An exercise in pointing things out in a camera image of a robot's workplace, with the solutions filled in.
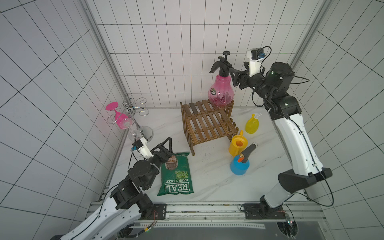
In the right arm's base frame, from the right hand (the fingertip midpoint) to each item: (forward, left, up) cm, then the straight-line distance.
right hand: (230, 65), depth 59 cm
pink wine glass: (-10, +51, -27) cm, 59 cm away
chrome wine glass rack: (+25, +71, -51) cm, 91 cm away
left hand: (-22, +26, -27) cm, 44 cm away
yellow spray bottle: (+9, -24, -49) cm, 55 cm away
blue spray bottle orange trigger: (-23, -10, -44) cm, 51 cm away
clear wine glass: (-9, +51, -39) cm, 65 cm away
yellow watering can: (-10, -11, -44) cm, 46 cm away
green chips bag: (-29, +24, -50) cm, 63 cm away
